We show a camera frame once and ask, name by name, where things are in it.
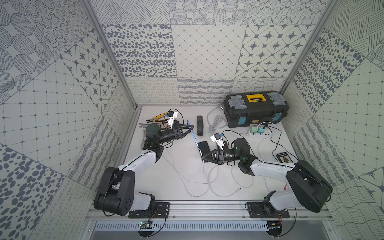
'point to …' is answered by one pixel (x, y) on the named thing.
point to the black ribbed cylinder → (200, 125)
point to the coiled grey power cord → (219, 123)
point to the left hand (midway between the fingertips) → (189, 125)
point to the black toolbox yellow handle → (255, 109)
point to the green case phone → (203, 147)
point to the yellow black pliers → (155, 119)
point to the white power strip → (265, 134)
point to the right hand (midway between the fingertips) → (202, 159)
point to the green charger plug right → (261, 130)
